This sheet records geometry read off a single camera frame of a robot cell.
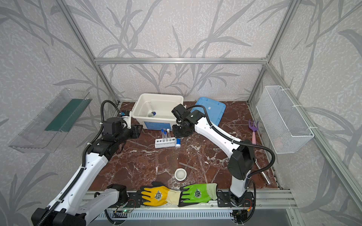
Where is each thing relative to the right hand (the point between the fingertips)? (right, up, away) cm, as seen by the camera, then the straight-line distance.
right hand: (175, 130), depth 80 cm
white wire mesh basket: (+51, +3, -19) cm, 54 cm away
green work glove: (+11, -34, -5) cm, 36 cm away
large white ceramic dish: (+3, -26, +1) cm, 26 cm away
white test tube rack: (-8, -10, +12) cm, 18 cm away
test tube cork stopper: (-5, -1, +5) cm, 7 cm away
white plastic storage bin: (-12, +17, +25) cm, 33 cm away
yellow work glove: (-8, -34, -6) cm, 35 cm away
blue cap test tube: (-7, -3, +5) cm, 9 cm away
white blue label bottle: (+2, -6, -4) cm, 8 cm away
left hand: (-18, +5, -3) cm, 19 cm away
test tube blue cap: (-8, -1, +5) cm, 10 cm away
